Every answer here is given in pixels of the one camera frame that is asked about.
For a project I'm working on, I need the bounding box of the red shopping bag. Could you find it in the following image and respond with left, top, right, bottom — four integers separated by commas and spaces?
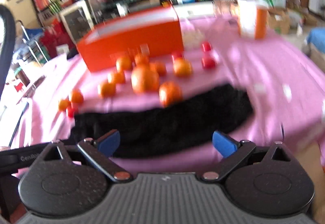
40, 18, 75, 58

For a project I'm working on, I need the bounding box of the red small fruit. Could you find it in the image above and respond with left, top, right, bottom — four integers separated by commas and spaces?
202, 41, 212, 52
201, 56, 217, 69

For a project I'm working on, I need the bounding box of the black fuzzy cloth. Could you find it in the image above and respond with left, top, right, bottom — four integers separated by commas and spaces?
70, 84, 253, 159

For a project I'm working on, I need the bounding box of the large orange fruit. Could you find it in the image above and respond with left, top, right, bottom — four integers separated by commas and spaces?
131, 65, 160, 94

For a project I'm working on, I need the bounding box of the orange mandarin fruit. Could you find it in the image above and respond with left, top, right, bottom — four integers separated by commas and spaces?
173, 58, 193, 78
97, 81, 116, 98

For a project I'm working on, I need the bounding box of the small orange mandarin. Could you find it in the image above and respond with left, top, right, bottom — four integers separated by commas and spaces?
116, 56, 133, 72

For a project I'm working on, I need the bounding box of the pink floral bedsheet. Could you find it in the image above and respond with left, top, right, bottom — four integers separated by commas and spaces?
1, 17, 324, 170

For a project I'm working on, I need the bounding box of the orange white cylinder canister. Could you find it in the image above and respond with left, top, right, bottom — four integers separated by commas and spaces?
237, 0, 269, 40

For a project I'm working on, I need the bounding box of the orange cardboard box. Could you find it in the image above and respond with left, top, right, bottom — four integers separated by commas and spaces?
77, 6, 184, 72

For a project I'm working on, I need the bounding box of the white glass door cabinet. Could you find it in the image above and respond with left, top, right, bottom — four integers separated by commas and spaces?
60, 0, 94, 44

